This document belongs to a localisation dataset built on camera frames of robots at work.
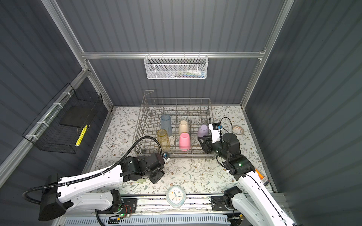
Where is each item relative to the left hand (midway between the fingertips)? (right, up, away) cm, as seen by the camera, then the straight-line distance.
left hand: (161, 171), depth 75 cm
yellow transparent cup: (0, +16, +8) cm, 18 cm away
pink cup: (+13, +14, +10) cm, 22 cm away
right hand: (+22, +18, -3) cm, 29 cm away
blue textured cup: (0, +25, +19) cm, 31 cm away
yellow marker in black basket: (-39, +22, -4) cm, 45 cm away
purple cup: (+24, +21, +14) cm, 35 cm away
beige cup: (+12, +23, +16) cm, 31 cm away
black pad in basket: (-47, +30, +2) cm, 56 cm away
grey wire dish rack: (+6, +24, +29) cm, 38 cm away
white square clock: (+8, -13, -1) cm, 15 cm away
